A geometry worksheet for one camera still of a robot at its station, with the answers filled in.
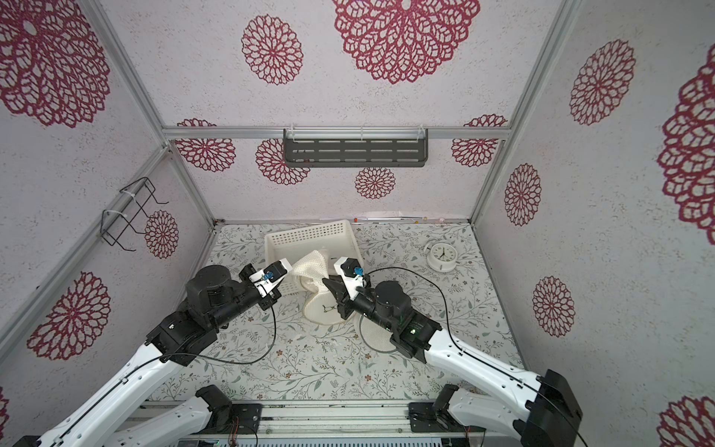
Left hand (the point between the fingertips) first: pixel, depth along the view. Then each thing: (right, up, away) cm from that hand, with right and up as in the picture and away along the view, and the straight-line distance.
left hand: (284, 267), depth 67 cm
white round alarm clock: (+49, +1, +36) cm, 61 cm away
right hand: (+11, -3, +2) cm, 12 cm away
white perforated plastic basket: (+9, +8, +45) cm, 47 cm away
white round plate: (+9, -10, +3) cm, 14 cm away
